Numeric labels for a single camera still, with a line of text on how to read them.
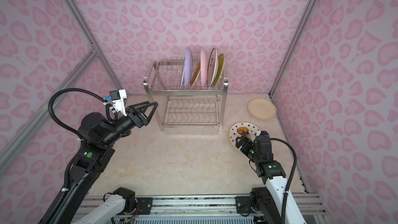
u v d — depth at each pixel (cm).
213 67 69
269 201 60
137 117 49
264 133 72
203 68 69
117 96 51
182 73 88
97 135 45
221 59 72
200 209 72
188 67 69
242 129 100
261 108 111
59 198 39
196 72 86
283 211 43
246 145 70
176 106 109
